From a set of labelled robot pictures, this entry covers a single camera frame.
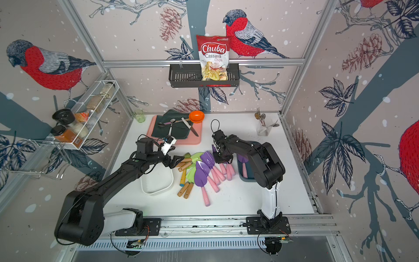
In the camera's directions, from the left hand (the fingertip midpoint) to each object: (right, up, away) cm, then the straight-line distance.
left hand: (180, 149), depth 85 cm
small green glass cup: (-35, +20, +29) cm, 50 cm away
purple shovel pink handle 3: (+27, -12, +2) cm, 30 cm away
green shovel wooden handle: (+3, -8, +8) cm, 11 cm away
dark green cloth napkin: (-11, +14, +29) cm, 34 cm away
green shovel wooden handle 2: (+5, -17, +3) cm, 18 cm away
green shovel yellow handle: (+1, -17, +2) cm, 17 cm away
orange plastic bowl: (+5, +19, +30) cm, 36 cm away
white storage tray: (-12, -17, +1) cm, 21 cm away
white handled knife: (+1, +12, +26) cm, 29 cm away
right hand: (+21, -8, +11) cm, 25 cm away
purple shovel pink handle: (+36, -8, +10) cm, 38 cm away
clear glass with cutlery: (+50, +10, +19) cm, 54 cm away
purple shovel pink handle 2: (+14, -8, +10) cm, 19 cm away
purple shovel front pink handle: (+11, -16, +4) cm, 20 cm away
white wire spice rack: (-41, +20, -10) cm, 46 cm away
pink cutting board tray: (+3, +4, +22) cm, 23 cm away
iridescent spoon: (-20, +13, +29) cm, 38 cm away
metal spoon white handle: (-12, +16, +30) cm, 36 cm away
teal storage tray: (+38, -14, +1) cm, 41 cm away
